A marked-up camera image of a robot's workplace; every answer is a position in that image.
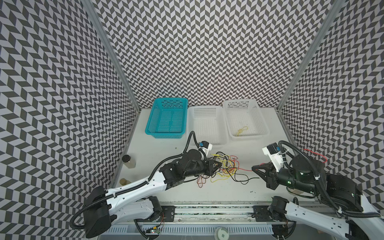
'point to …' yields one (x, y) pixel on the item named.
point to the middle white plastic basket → (208, 123)
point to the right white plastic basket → (245, 120)
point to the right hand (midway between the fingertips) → (254, 168)
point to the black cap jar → (129, 162)
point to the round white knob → (221, 233)
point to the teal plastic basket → (168, 118)
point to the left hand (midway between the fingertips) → (220, 165)
